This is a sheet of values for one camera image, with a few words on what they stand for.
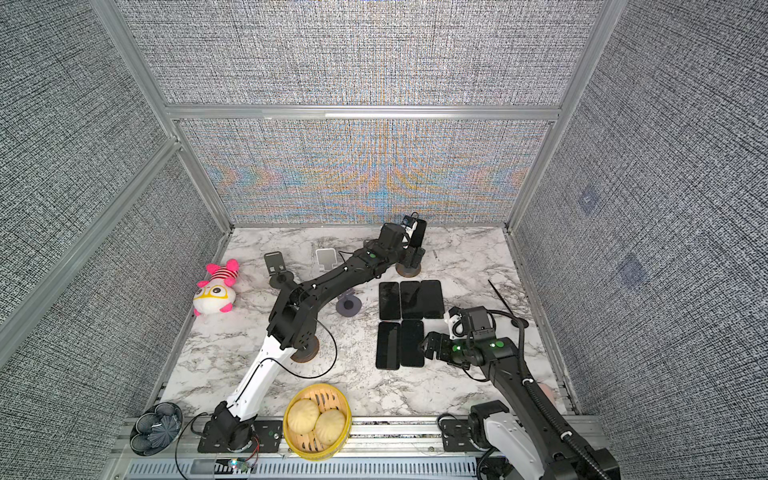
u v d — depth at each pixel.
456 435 0.73
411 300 1.11
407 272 1.06
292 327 0.62
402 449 0.73
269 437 0.73
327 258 0.98
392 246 0.80
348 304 0.96
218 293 0.92
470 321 0.65
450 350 0.70
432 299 1.05
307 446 0.70
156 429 0.73
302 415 0.70
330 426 0.69
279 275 1.03
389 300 1.13
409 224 0.86
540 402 0.46
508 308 0.97
